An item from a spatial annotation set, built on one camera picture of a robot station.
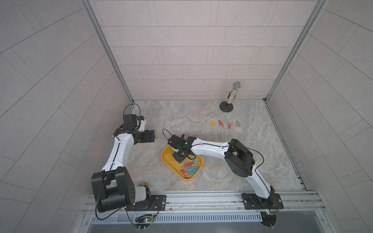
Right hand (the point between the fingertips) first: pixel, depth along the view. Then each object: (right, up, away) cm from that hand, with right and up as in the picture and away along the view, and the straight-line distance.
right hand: (178, 157), depth 89 cm
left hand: (-17, +15, -4) cm, 23 cm away
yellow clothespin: (+23, +20, +13) cm, 33 cm away
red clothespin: (+29, +21, +13) cm, 38 cm away
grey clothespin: (+40, +20, +13) cm, 47 cm away
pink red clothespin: (+35, +18, +12) cm, 41 cm away
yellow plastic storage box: (-6, +2, -5) cm, 8 cm away
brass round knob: (-16, -10, -14) cm, 23 cm away
